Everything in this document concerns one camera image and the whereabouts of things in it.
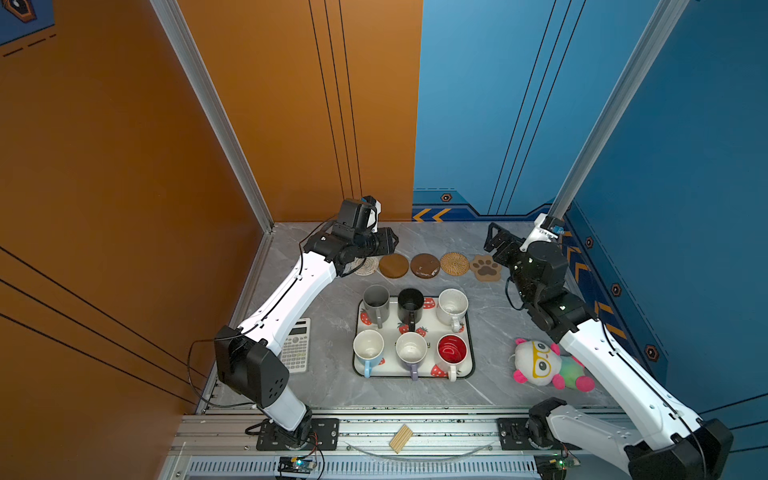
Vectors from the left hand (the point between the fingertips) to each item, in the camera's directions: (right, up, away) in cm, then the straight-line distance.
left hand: (394, 237), depth 79 cm
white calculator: (-29, -33, +8) cm, 45 cm away
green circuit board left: (-24, -55, -8) cm, 60 cm away
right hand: (+26, +1, -6) cm, 27 cm away
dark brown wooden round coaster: (+11, -9, +27) cm, 31 cm away
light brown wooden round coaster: (0, -9, +27) cm, 29 cm away
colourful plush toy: (+38, -33, -1) cm, 50 cm away
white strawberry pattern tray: (+11, -33, +9) cm, 36 cm away
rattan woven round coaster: (+22, -9, +30) cm, 38 cm away
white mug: (+18, -21, +16) cm, 32 cm away
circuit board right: (+37, -55, -9) cm, 67 cm away
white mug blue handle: (-8, -32, +8) cm, 34 cm away
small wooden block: (+2, -49, -6) cm, 50 cm away
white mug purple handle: (+5, -32, +8) cm, 33 cm away
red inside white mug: (+17, -32, +7) cm, 37 cm away
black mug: (+5, -21, +15) cm, 26 cm away
